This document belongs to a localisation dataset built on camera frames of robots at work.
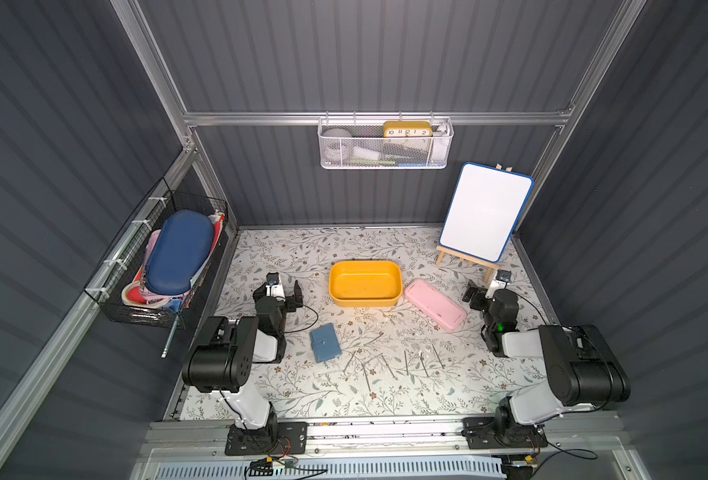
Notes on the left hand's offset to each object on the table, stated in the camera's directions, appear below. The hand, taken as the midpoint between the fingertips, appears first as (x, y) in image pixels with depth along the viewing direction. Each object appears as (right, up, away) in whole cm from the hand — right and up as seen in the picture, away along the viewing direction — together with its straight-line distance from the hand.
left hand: (283, 282), depth 92 cm
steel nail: (+25, -24, -7) cm, 35 cm away
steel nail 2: (+33, -24, -7) cm, 41 cm away
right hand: (+66, 0, 0) cm, 66 cm away
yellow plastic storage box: (+26, -1, +11) cm, 28 cm away
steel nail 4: (+42, -22, -5) cm, 48 cm away
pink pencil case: (+49, -8, +5) cm, 50 cm away
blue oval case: (-18, +9, -24) cm, 31 cm away
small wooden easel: (+68, +4, +7) cm, 69 cm away
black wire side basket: (-27, +3, -29) cm, 40 cm away
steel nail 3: (+38, -23, -6) cm, 44 cm away
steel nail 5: (+48, -23, -6) cm, 54 cm away
